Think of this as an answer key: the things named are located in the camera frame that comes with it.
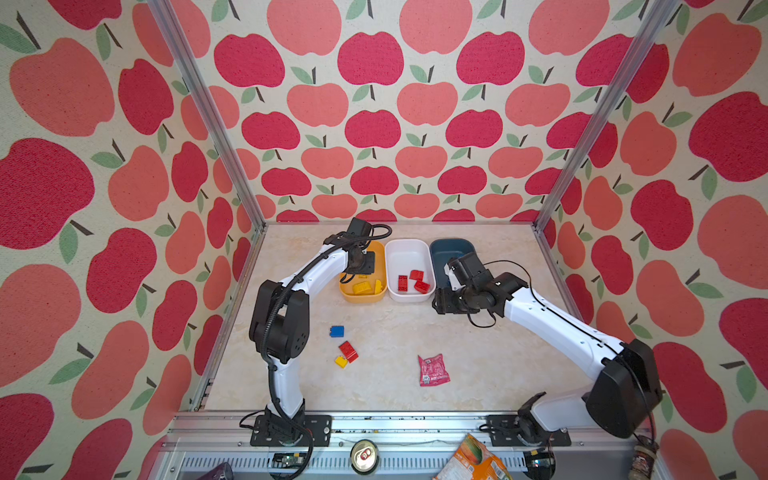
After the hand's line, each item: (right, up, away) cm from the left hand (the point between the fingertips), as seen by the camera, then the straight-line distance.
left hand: (371, 267), depth 95 cm
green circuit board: (-19, -46, -24) cm, 55 cm away
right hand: (+22, -9, -12) cm, 27 cm away
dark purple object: (-32, -44, -29) cm, 62 cm away
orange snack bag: (+25, -44, -27) cm, 57 cm away
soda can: (0, -38, -33) cm, 51 cm away
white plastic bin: (+12, +4, +17) cm, 21 cm away
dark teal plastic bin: (+27, +6, +15) cm, 31 cm away
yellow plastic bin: (+3, -2, +7) cm, 8 cm away
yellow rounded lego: (-4, -7, +5) cm, 9 cm away
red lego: (+17, -7, +5) cm, 19 cm away
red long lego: (+11, -6, +6) cm, 14 cm away
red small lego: (+16, -3, +9) cm, 19 cm away
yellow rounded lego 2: (+2, -7, +3) cm, 8 cm away
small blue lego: (-11, -20, -2) cm, 23 cm away
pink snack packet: (+18, -28, -13) cm, 36 cm away
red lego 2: (-6, -24, -9) cm, 27 cm away
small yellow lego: (-8, -27, -9) cm, 30 cm away
